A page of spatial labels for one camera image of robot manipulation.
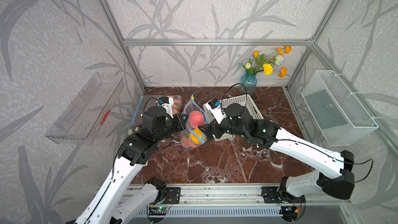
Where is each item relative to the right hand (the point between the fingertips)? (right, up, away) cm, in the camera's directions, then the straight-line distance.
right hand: (205, 119), depth 65 cm
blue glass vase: (+30, +21, +44) cm, 57 cm away
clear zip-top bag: (-5, +6, +3) cm, 9 cm away
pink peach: (-4, 0, +1) cm, 4 cm away
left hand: (-6, +1, -1) cm, 6 cm away
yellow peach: (-5, -8, +2) cm, 10 cm away
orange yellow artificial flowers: (+36, +30, +28) cm, 55 cm away
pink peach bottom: (-20, +4, +36) cm, 41 cm away
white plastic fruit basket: (+30, +7, +49) cm, 58 cm away
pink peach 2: (-10, -15, +17) cm, 25 cm away
